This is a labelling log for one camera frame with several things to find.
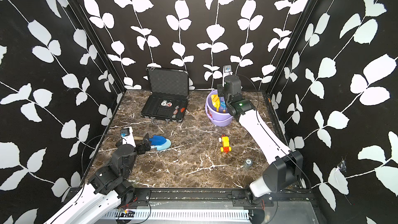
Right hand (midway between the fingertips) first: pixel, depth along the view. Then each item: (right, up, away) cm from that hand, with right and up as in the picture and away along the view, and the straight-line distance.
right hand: (224, 77), depth 76 cm
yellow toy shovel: (-3, -12, +14) cm, 19 cm away
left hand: (-42, -28, -1) cm, 51 cm away
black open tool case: (-36, -3, +34) cm, 50 cm away
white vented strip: (-19, -65, -6) cm, 68 cm away
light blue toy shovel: (-34, -39, +15) cm, 54 cm away
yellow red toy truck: (+2, -35, +12) cm, 37 cm away
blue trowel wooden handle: (-39, -35, +13) cm, 54 cm away
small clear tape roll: (+13, -45, +3) cm, 47 cm away
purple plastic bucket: (-1, -22, +17) cm, 28 cm away
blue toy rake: (+3, -15, +24) cm, 28 cm away
